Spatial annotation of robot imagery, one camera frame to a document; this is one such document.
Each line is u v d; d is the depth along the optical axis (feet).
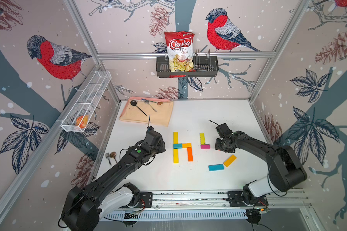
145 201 2.40
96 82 2.94
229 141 2.16
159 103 3.87
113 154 3.00
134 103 3.86
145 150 1.92
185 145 3.01
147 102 3.87
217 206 2.38
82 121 2.13
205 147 3.04
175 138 3.22
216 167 2.76
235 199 2.39
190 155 2.95
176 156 2.95
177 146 3.05
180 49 2.67
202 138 3.20
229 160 2.88
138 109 3.75
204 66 3.12
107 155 2.97
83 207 1.24
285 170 1.45
